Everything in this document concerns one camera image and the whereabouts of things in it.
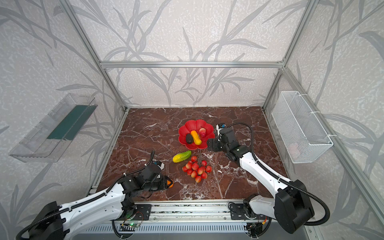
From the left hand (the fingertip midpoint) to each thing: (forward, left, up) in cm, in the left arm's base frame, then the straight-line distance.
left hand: (173, 179), depth 81 cm
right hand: (+21, -23, +11) cm, 33 cm away
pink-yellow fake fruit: (+32, -16, +1) cm, 35 cm away
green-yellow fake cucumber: (+14, -3, 0) cm, 14 cm away
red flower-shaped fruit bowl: (+39, -11, -3) cm, 41 cm away
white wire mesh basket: (+11, -58, +32) cm, 67 cm away
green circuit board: (-20, +17, -3) cm, 26 cm away
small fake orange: (-2, +1, +3) cm, 4 cm away
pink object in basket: (+11, -62, +18) cm, 65 cm away
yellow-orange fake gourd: (+26, -12, -1) cm, 29 cm away
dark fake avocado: (+27, -7, -1) cm, 28 cm away
